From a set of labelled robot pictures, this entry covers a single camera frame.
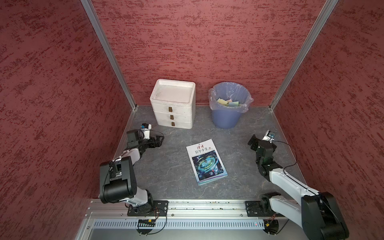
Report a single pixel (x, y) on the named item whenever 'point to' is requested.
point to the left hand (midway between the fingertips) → (157, 139)
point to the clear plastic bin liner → (231, 90)
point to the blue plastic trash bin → (225, 119)
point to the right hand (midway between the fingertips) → (259, 139)
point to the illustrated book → (207, 162)
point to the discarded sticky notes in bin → (228, 102)
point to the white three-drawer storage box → (174, 102)
